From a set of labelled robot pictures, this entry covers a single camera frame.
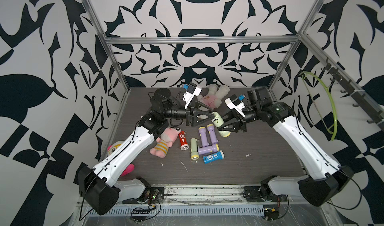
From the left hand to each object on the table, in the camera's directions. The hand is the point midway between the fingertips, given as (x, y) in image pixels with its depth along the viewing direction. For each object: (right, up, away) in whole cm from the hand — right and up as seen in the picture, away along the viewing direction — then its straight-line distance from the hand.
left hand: (212, 111), depth 57 cm
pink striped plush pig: (-23, -19, +29) cm, 41 cm away
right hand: (+3, -5, +4) cm, 7 cm away
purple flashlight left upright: (-1, -18, +34) cm, 38 cm away
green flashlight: (-6, -26, +28) cm, 38 cm away
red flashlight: (-12, -22, +30) cm, 39 cm away
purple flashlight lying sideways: (+5, -23, +30) cm, 38 cm away
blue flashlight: (+3, -27, +26) cm, 37 cm away
